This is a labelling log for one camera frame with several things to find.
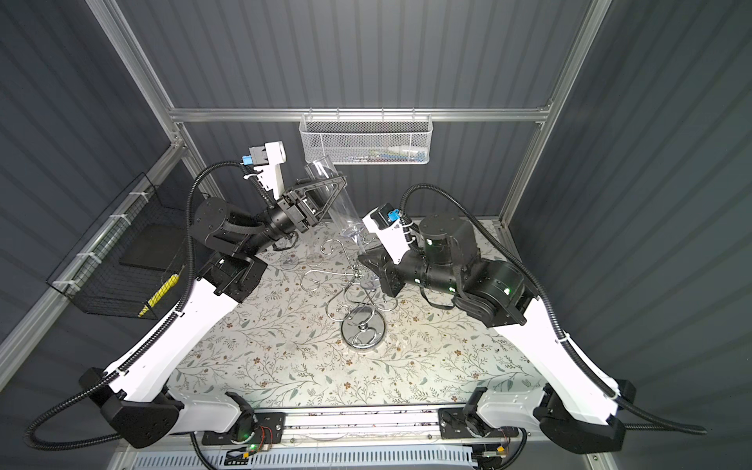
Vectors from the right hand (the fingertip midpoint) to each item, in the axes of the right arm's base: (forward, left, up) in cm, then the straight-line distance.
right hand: (364, 259), depth 54 cm
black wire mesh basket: (+2, +60, -8) cm, 61 cm away
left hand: (+5, +2, +15) cm, 16 cm away
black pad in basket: (+16, +57, -14) cm, 61 cm away
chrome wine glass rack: (+5, +4, -25) cm, 26 cm away
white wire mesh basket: (+83, +4, -22) cm, 86 cm away
